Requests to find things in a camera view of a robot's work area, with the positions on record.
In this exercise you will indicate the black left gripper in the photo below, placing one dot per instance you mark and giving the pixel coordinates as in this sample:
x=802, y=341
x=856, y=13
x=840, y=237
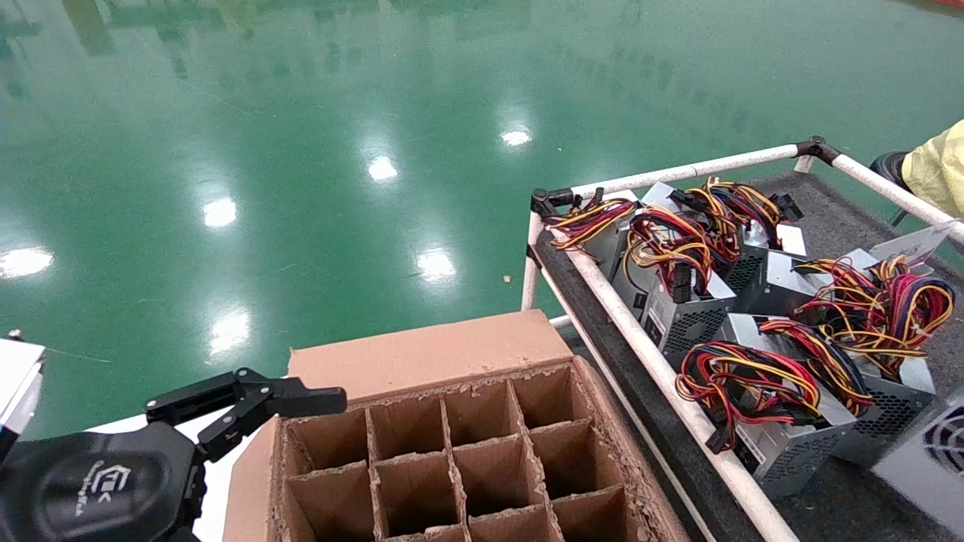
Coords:
x=98, y=482

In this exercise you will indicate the brown cardboard box with dividers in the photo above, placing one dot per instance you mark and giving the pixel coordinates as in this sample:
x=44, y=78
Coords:
x=429, y=357

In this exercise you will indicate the white table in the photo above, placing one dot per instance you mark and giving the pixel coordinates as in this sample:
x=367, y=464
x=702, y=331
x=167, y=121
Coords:
x=222, y=482

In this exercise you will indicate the black pipe joint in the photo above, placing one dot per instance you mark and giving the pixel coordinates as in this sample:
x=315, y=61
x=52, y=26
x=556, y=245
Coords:
x=817, y=149
x=546, y=202

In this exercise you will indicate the dark grey cart mat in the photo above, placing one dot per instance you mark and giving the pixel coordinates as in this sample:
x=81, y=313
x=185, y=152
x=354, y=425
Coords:
x=836, y=218

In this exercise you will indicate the black chair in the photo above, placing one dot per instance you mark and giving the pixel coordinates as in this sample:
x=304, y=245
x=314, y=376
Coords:
x=890, y=169

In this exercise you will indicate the tilted silver power supply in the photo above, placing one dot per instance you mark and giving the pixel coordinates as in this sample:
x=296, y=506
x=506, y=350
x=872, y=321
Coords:
x=915, y=245

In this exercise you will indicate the person in yellow garment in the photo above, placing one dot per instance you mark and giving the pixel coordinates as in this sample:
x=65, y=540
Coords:
x=941, y=169

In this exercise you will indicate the white pipe cart frame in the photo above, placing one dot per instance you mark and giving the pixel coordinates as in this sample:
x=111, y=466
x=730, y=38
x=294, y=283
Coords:
x=602, y=290

